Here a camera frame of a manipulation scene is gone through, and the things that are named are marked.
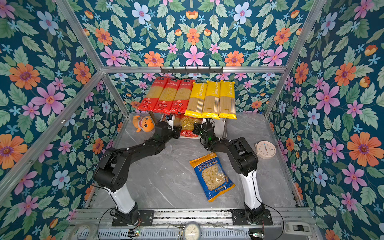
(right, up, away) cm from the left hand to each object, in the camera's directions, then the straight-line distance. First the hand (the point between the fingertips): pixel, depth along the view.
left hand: (181, 122), depth 92 cm
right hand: (+8, +1, +6) cm, 10 cm away
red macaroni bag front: (-3, +2, +7) cm, 8 cm away
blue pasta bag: (+20, -33, -9) cm, 40 cm away
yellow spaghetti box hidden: (+27, +11, -15) cm, 33 cm away
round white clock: (+55, -18, +4) cm, 58 cm away
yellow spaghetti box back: (+10, +8, -17) cm, 22 cm away
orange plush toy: (-26, -1, +11) cm, 28 cm away
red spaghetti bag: (-13, +15, -13) cm, 24 cm away
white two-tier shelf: (+26, -3, +12) cm, 29 cm away
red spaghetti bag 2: (-6, +8, -18) cm, 21 cm away
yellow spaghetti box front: (+19, +11, -16) cm, 27 cm away
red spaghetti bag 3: (+3, +13, -14) cm, 19 cm away
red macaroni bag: (+3, 0, +6) cm, 7 cm away
